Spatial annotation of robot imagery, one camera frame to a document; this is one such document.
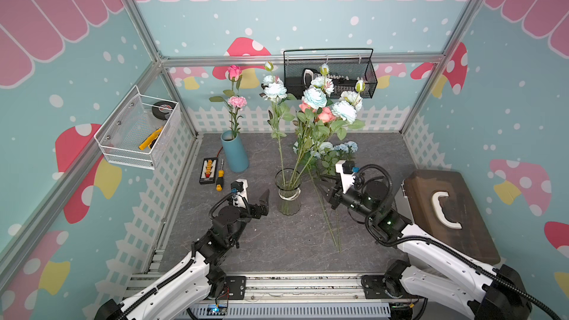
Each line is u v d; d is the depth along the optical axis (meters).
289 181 0.81
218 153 1.12
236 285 0.75
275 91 0.68
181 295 0.57
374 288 0.74
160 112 0.80
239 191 0.64
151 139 0.73
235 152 0.94
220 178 1.02
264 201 0.69
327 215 0.91
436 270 0.50
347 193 0.63
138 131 0.81
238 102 0.82
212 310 0.72
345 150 1.09
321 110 0.65
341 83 0.89
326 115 0.68
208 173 1.02
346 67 0.93
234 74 0.81
